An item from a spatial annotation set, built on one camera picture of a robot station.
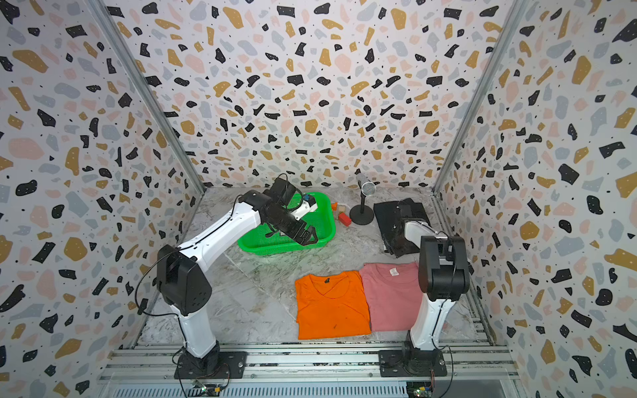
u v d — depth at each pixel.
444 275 0.52
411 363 0.67
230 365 0.73
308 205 0.78
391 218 1.11
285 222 0.72
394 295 0.88
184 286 0.47
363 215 1.10
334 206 1.08
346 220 1.10
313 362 0.76
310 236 0.76
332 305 0.84
